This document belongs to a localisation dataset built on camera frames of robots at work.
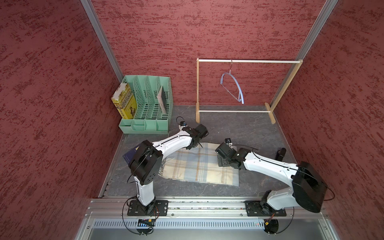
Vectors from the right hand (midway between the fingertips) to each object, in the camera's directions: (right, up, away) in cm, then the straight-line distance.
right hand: (228, 161), depth 86 cm
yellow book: (-66, +37, +9) cm, 76 cm away
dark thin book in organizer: (-44, +40, +17) cm, 61 cm away
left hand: (-28, +10, +3) cm, 30 cm away
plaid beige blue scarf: (-17, -2, +1) cm, 17 cm away
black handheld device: (+33, +3, +4) cm, 34 cm away
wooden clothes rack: (+40, +32, +30) cm, 60 cm away
